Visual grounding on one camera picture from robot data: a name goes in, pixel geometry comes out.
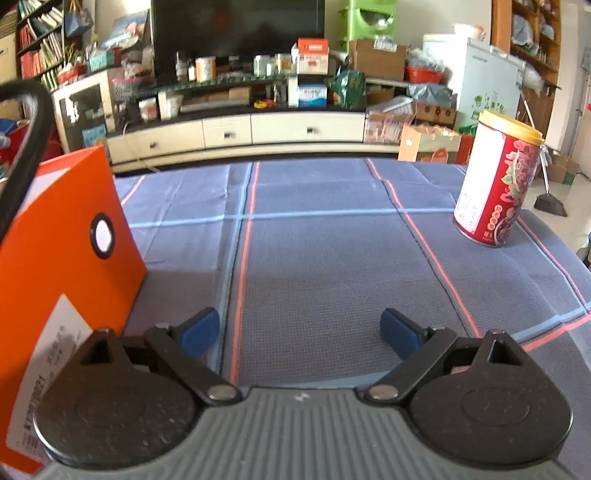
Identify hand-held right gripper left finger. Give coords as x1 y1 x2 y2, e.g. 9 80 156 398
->
69 307 242 408

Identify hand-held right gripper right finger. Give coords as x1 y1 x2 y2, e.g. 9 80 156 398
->
366 308 526 408

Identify orange cardboard box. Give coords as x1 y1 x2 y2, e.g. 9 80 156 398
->
0 144 148 476

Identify blue checked cloth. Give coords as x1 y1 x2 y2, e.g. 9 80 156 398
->
113 158 591 480

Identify red can with yellow lid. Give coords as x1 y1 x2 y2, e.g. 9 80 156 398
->
452 110 546 248

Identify printed cardboard fruit carton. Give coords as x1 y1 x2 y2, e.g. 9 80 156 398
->
398 124 462 164

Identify broom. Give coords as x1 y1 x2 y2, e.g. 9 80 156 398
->
519 85 568 217

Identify clear bin of pink packets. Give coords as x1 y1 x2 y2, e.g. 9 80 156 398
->
364 97 414 144

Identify cream television stand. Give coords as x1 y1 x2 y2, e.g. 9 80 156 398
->
106 76 402 174

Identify white jug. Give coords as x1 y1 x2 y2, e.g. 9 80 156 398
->
158 90 183 121

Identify green bag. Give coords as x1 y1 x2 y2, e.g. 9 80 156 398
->
330 69 366 110

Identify blue and white tissue box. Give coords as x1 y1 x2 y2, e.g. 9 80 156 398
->
298 84 328 108

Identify pink basket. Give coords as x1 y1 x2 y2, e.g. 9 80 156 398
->
112 76 144 100

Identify white glass-door cabinet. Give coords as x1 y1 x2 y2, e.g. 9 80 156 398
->
52 69 125 153

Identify red basket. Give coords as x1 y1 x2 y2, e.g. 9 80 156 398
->
406 66 444 85

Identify white chest freezer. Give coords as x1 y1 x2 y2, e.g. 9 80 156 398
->
422 33 527 134

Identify brown cardboard box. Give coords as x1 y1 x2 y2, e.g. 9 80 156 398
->
349 39 408 81

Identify white and orange box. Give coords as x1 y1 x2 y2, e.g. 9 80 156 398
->
297 38 330 73

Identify black television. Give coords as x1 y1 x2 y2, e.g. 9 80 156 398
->
151 0 325 75

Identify printed picture box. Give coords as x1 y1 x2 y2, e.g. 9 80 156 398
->
113 11 148 47

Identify green plastic drawer unit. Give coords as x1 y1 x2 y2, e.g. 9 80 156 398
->
339 0 399 54

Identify wooden shelf unit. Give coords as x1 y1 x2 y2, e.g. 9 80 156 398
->
492 0 568 153

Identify dark bookshelf with books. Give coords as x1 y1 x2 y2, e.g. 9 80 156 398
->
16 0 65 88

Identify black cable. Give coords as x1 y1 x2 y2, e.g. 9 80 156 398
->
0 79 55 241

